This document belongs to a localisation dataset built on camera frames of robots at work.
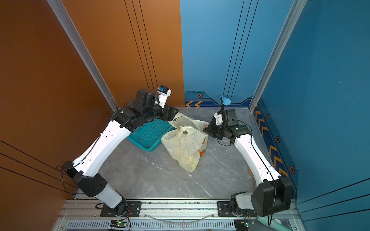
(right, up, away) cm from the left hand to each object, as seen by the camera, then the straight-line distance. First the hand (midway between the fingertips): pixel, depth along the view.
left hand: (174, 106), depth 70 cm
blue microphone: (+30, +5, +17) cm, 35 cm away
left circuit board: (-28, -58, +1) cm, 65 cm away
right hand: (+16, -12, +8) cm, 21 cm away
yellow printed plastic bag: (+5, -18, +8) cm, 20 cm away
